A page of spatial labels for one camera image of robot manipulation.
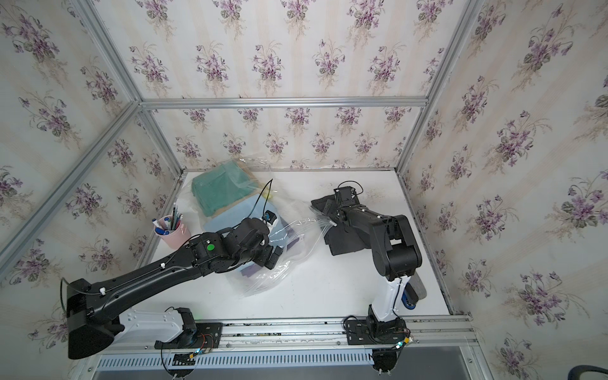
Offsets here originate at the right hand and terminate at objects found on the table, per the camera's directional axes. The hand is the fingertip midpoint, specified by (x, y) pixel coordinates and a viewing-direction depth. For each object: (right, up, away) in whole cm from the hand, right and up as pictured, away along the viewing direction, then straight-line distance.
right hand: (338, 212), depth 101 cm
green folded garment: (-53, +10, 0) cm, 54 cm away
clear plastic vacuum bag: (-15, -3, -4) cm, 16 cm away
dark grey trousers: (+1, -10, -10) cm, 14 cm away
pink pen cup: (-66, -6, -13) cm, 67 cm away
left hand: (-25, -8, -27) cm, 38 cm away
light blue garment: (-34, +2, -10) cm, 36 cm away
